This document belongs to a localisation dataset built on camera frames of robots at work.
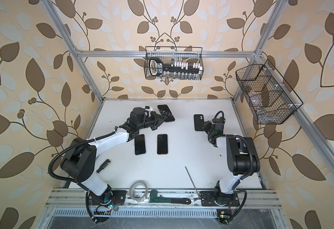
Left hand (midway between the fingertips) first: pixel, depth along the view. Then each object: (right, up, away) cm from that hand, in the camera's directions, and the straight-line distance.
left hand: (169, 116), depth 80 cm
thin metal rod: (+15, -41, -3) cm, 43 cm away
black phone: (-3, +3, +11) cm, 12 cm away
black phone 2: (-20, -20, +14) cm, 31 cm away
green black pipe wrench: (-7, -43, -6) cm, 44 cm away
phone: (-5, -19, +14) cm, 24 cm away
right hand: (+25, -7, +18) cm, 32 cm away
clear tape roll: (-19, -37, -4) cm, 41 cm away
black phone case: (+23, -4, +28) cm, 36 cm away
